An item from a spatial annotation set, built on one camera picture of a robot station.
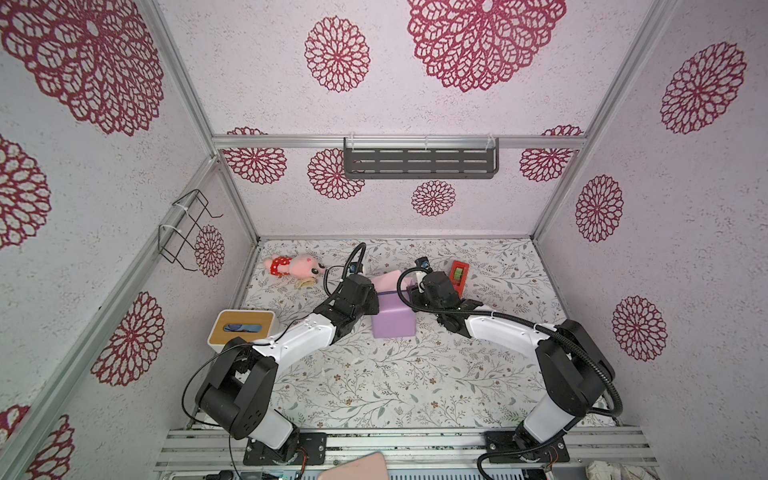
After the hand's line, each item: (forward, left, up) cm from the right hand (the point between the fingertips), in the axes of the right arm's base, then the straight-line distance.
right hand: (414, 281), depth 90 cm
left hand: (-4, +13, -3) cm, 14 cm away
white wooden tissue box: (-11, +56, -9) cm, 58 cm away
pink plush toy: (+11, +40, -6) cm, 42 cm away
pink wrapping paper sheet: (-13, +5, +3) cm, 14 cm away
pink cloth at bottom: (-46, +11, -12) cm, 49 cm away
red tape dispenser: (+10, -16, -7) cm, 20 cm away
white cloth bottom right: (-44, -43, -12) cm, 63 cm away
